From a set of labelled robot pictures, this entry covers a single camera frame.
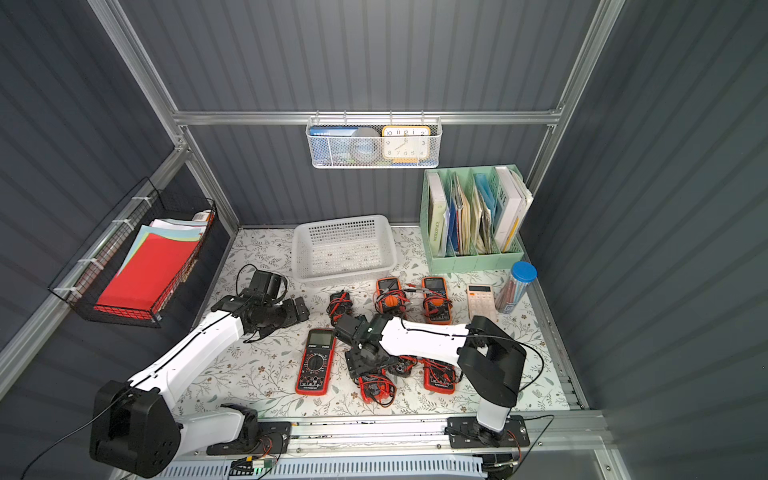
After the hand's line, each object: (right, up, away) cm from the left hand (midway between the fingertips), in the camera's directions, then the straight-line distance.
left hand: (292, 315), depth 84 cm
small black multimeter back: (+12, +2, +9) cm, 15 cm away
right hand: (+22, -13, -3) cm, 26 cm away
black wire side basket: (-36, +29, -7) cm, 46 cm away
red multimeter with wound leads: (+25, -17, -10) cm, 32 cm away
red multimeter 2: (+41, -16, -6) cm, 44 cm away
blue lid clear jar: (+65, +12, -2) cm, 66 cm away
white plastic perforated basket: (+10, +19, +27) cm, 35 cm away
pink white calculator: (+58, +2, +13) cm, 59 cm away
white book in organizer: (+68, +36, +9) cm, 77 cm away
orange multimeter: (+28, +4, +11) cm, 30 cm away
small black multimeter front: (+31, -14, -3) cm, 34 cm away
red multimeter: (+7, -12, -2) cm, 14 cm away
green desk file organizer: (+54, +29, +12) cm, 63 cm away
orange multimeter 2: (+43, +1, +9) cm, 44 cm away
